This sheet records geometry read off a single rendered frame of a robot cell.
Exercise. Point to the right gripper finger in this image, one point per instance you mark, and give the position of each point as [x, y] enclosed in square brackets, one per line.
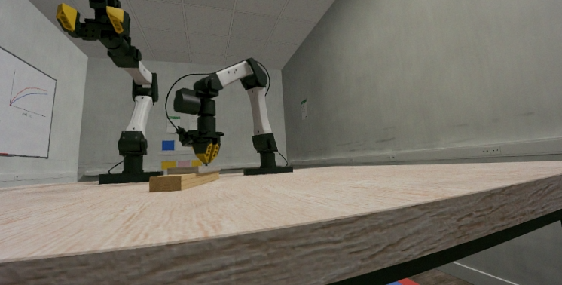
[67, 16]
[116, 16]

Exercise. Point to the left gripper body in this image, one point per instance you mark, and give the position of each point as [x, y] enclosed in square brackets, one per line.
[205, 134]

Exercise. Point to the light wooden beam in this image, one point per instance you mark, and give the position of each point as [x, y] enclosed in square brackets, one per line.
[173, 183]

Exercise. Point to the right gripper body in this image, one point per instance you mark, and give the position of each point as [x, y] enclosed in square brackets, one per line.
[99, 29]

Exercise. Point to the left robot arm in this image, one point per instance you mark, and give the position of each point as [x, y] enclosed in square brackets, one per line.
[192, 102]

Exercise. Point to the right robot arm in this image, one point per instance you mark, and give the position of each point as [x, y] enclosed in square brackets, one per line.
[132, 140]

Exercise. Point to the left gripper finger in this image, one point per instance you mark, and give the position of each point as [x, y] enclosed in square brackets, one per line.
[205, 157]
[213, 153]

